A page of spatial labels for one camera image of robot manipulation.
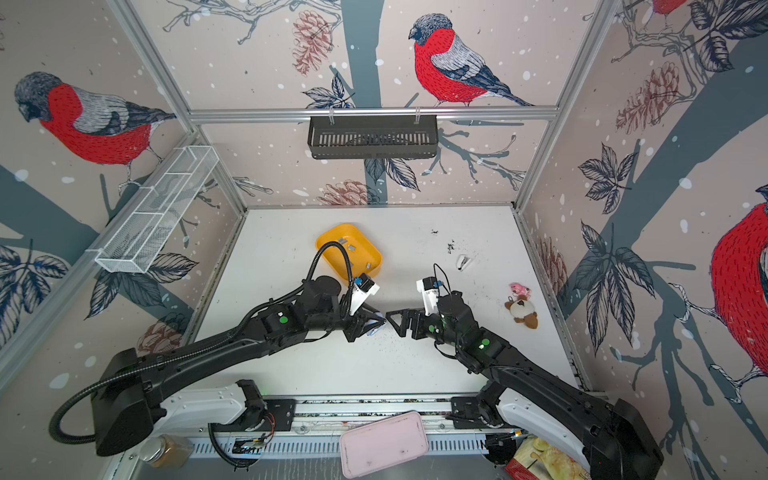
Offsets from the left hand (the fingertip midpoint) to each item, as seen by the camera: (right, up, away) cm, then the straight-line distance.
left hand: (380, 319), depth 71 cm
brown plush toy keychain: (+43, -2, +19) cm, 47 cm away
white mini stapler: (+27, +11, +31) cm, 43 cm away
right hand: (+4, -1, +5) cm, 6 cm away
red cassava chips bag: (+36, -30, -5) cm, 47 cm away
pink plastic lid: (+1, -28, -3) cm, 28 cm away
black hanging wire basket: (-2, +55, +34) cm, 64 cm away
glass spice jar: (-45, -25, -9) cm, 53 cm away
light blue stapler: (-2, -3, +2) cm, 4 cm away
